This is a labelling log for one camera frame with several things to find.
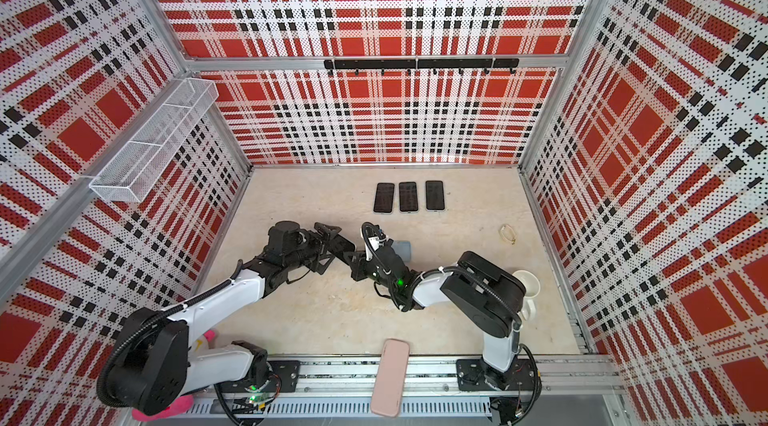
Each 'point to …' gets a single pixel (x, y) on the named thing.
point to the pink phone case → (388, 393)
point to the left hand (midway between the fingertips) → (340, 243)
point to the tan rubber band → (507, 233)
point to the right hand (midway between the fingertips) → (346, 256)
